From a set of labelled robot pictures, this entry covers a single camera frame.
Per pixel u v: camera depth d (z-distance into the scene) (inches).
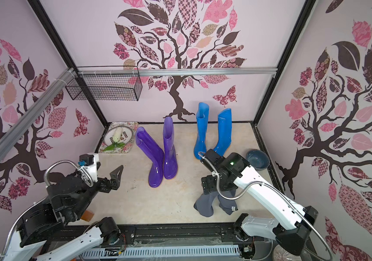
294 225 14.9
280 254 26.9
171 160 36.5
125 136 43.6
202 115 36.9
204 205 29.1
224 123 35.1
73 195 15.3
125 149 41.9
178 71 36.9
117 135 42.4
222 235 29.0
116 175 20.4
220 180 17.7
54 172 31.0
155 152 36.6
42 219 15.3
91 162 19.1
